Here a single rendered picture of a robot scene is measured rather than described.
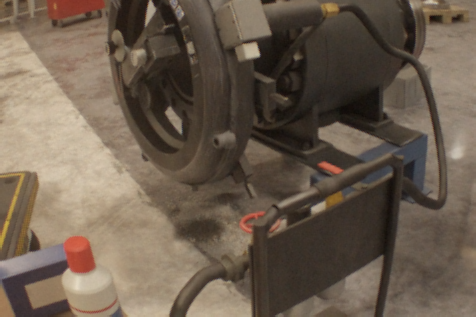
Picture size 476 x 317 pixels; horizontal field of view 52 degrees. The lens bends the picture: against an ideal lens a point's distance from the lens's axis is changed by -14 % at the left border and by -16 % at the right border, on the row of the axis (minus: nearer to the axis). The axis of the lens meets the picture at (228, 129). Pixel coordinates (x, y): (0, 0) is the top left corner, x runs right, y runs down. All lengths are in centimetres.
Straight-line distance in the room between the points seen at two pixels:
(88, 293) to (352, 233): 65
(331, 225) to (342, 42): 83
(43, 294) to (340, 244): 60
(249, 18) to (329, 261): 59
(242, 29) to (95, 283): 83
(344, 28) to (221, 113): 55
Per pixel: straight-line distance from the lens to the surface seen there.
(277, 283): 103
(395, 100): 309
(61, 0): 692
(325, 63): 172
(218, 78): 140
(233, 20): 131
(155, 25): 156
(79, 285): 62
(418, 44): 222
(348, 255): 115
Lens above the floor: 101
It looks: 21 degrees down
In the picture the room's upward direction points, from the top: 4 degrees counter-clockwise
